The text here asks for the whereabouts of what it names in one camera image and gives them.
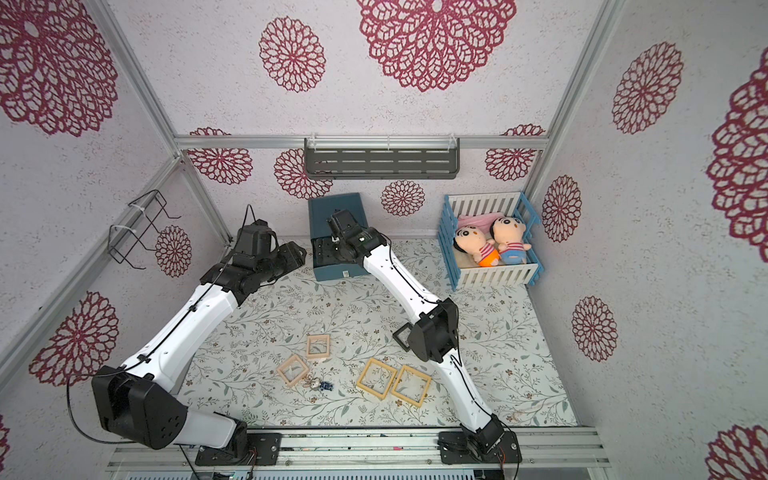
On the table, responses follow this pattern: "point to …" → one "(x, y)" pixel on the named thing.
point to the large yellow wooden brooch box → (377, 378)
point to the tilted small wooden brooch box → (293, 370)
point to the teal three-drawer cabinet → (321, 207)
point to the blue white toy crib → (479, 209)
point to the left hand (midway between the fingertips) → (300, 255)
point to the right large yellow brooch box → (416, 373)
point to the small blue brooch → (326, 385)
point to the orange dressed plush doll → (470, 239)
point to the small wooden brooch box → (318, 346)
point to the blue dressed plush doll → (509, 232)
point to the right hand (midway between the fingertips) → (337, 252)
